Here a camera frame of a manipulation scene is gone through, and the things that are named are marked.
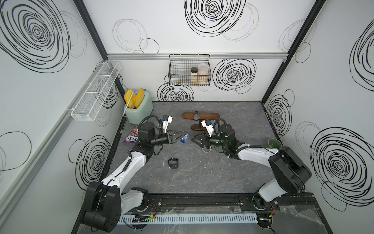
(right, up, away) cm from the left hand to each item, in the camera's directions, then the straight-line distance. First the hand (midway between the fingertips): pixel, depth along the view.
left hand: (183, 135), depth 74 cm
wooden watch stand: (+12, +10, +18) cm, 24 cm away
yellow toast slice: (-30, +21, +20) cm, 42 cm away
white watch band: (+17, -11, +18) cm, 27 cm away
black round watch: (-7, -19, +13) cm, 24 cm away
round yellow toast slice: (-38, +23, +21) cm, 49 cm away
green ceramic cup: (+57, -7, +17) cm, 60 cm away
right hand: (+5, -3, +4) cm, 7 cm away
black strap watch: (+8, +10, +18) cm, 22 cm away
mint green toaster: (-33, +10, +22) cm, 41 cm away
